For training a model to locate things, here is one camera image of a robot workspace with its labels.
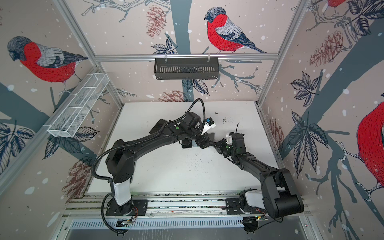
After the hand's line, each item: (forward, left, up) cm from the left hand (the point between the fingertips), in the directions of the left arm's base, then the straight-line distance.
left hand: (211, 139), depth 79 cm
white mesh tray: (+4, +71, +13) cm, 72 cm away
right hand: (+1, -1, -9) cm, 9 cm away
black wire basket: (+54, +27, +10) cm, 61 cm away
